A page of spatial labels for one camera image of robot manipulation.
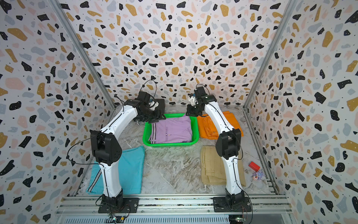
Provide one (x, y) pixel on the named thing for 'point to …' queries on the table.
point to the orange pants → (208, 130)
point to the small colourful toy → (257, 175)
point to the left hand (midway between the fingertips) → (163, 117)
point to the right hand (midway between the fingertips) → (186, 113)
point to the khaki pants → (212, 169)
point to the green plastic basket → (195, 136)
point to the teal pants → (131, 166)
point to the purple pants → (175, 129)
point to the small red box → (254, 166)
